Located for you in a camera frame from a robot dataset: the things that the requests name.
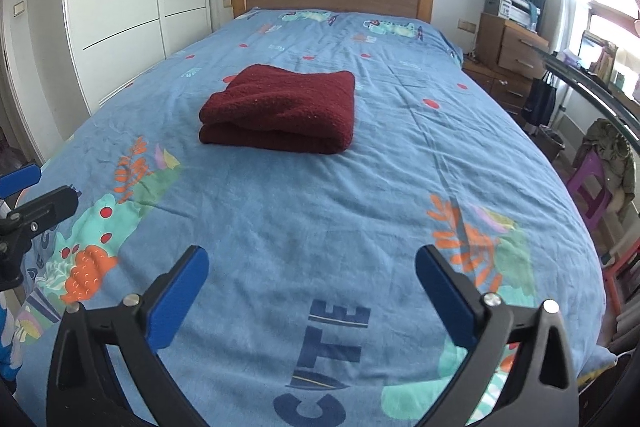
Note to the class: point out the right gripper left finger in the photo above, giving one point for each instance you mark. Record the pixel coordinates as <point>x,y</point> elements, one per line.
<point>83,388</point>

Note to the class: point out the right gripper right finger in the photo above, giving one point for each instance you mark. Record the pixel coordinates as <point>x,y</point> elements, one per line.
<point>541,387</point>

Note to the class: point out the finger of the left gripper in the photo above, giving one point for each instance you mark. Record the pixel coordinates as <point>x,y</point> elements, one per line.
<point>26,222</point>
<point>16,181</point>

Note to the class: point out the black bag by dresser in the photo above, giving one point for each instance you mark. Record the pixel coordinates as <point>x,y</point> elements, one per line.
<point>540,102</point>

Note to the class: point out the grey printer on dresser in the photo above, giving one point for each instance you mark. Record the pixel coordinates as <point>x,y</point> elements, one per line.
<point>522,12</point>

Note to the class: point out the dark red knit sweater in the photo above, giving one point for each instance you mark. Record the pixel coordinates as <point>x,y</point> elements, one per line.
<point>275,109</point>

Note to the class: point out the glass desk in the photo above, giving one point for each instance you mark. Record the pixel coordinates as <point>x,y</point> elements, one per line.
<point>618,115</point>

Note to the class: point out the purple stool with clothes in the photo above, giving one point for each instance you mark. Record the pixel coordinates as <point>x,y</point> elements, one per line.
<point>605,174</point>

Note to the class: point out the wooden bedside dresser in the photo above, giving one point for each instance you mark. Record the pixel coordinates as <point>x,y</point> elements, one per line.
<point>505,62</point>

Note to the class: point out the blue patterned bed cover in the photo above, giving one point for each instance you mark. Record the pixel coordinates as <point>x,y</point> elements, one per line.
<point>312,313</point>

